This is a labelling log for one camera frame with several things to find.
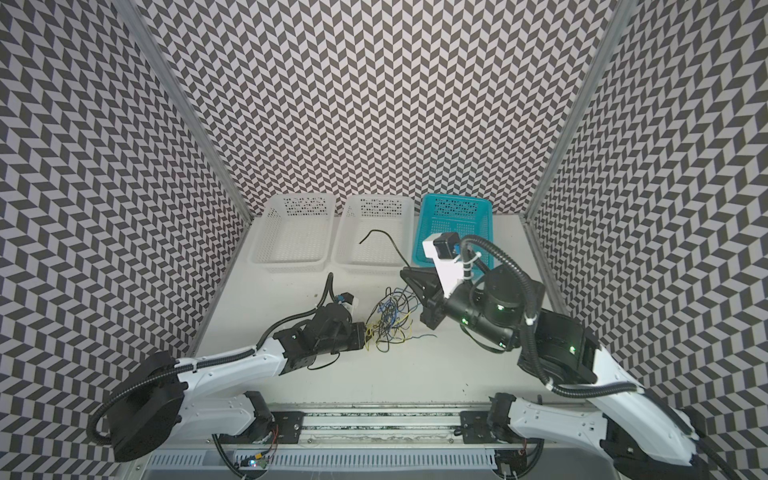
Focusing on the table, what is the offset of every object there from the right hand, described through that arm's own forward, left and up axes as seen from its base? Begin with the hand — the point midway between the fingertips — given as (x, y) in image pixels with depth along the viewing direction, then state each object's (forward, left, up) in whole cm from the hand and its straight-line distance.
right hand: (407, 271), depth 50 cm
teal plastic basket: (+59, -25, -47) cm, 79 cm away
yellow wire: (+1, +2, -27) cm, 27 cm away
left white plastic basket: (+48, +43, -43) cm, 77 cm away
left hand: (+4, +9, -36) cm, 37 cm away
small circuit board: (-24, +34, -39) cm, 57 cm away
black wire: (+6, +4, -30) cm, 31 cm away
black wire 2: (+5, 0, -20) cm, 21 cm away
